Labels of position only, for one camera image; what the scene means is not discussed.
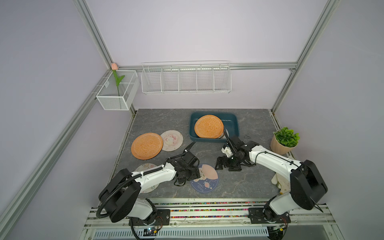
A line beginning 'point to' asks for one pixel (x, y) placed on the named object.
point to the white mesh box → (108, 97)
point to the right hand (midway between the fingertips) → (221, 167)
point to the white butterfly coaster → (227, 132)
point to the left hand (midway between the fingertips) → (194, 177)
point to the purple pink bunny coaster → (208, 180)
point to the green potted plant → (284, 140)
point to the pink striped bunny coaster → (172, 140)
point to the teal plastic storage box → (230, 120)
